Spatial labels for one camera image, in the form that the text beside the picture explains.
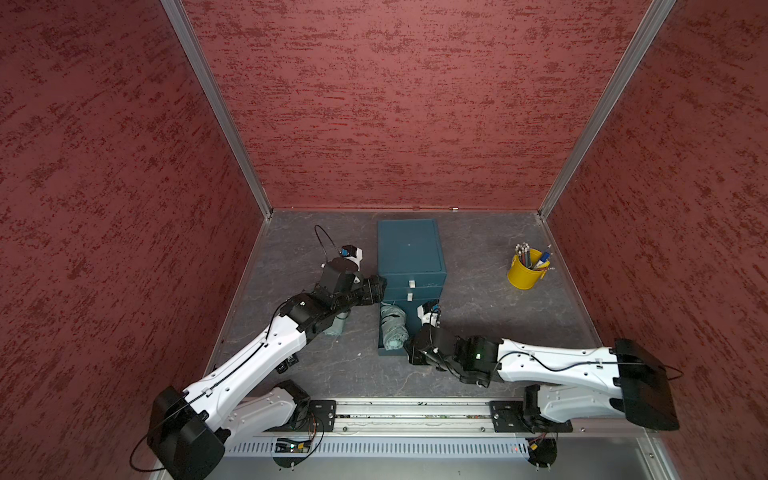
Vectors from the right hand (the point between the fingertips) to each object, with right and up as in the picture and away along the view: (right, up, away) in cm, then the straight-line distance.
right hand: (405, 352), depth 76 cm
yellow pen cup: (+44, +24, +20) cm, 54 cm away
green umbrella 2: (-20, +3, +11) cm, 23 cm away
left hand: (-8, +16, +1) cm, 18 cm away
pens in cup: (+36, +26, +11) cm, 46 cm away
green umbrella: (-3, +5, +5) cm, 8 cm away
